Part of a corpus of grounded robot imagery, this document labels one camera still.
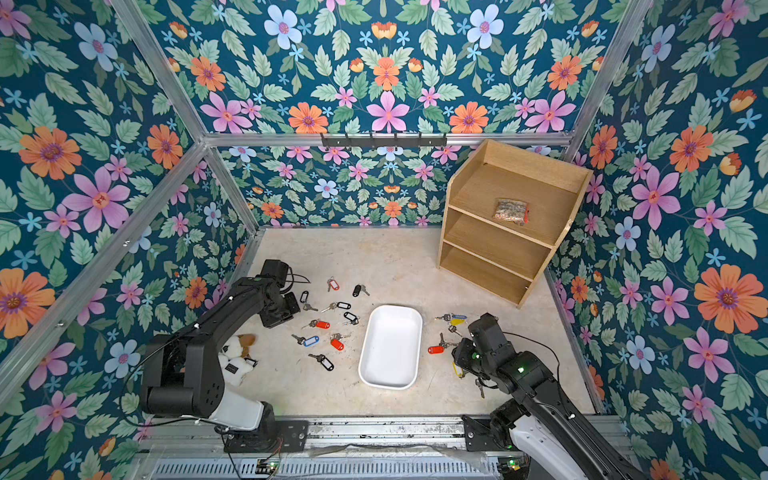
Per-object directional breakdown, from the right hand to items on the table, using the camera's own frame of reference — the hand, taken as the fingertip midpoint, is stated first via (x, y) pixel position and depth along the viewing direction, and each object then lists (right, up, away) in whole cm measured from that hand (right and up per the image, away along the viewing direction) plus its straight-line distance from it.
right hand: (453, 352), depth 77 cm
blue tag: (-43, -1, +13) cm, 45 cm away
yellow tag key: (+3, +4, +17) cm, 17 cm away
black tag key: (-34, +9, +22) cm, 41 cm away
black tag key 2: (-31, +5, +19) cm, 36 cm away
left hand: (-46, +8, +13) cm, 48 cm away
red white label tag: (-38, +15, +27) cm, 49 cm away
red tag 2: (-4, -3, +12) cm, 13 cm away
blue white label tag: (+2, +5, +19) cm, 20 cm away
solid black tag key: (-29, +14, +25) cm, 40 cm away
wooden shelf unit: (+18, +24, +14) cm, 33 cm away
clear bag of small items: (+16, +37, +1) cm, 40 cm away
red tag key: (-40, +4, +17) cm, 44 cm away
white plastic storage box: (-17, -2, +12) cm, 21 cm away
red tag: (-34, -2, +13) cm, 36 cm away
